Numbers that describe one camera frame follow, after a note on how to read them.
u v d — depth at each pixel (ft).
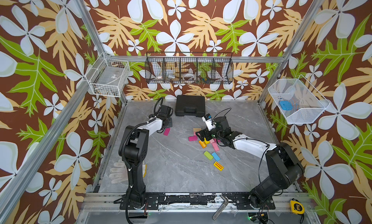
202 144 3.13
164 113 2.65
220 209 2.36
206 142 3.14
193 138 3.23
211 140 2.64
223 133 2.31
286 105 2.69
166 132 3.33
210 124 2.58
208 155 2.97
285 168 1.48
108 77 2.80
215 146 3.04
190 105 3.67
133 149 1.74
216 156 2.91
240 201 2.42
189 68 3.17
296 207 2.31
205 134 2.63
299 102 2.69
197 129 3.46
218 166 2.82
